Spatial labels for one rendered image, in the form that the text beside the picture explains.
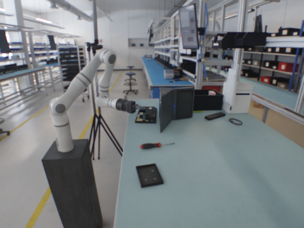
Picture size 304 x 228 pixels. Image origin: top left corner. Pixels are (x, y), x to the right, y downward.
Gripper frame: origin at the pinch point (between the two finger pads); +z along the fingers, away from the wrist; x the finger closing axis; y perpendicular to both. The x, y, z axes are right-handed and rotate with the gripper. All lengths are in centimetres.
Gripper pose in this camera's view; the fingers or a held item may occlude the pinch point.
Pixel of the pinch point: (144, 108)
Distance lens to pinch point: 109.5
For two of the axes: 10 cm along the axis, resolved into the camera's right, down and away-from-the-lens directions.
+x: 0.0, -9.4, -3.5
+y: -5.5, 2.9, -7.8
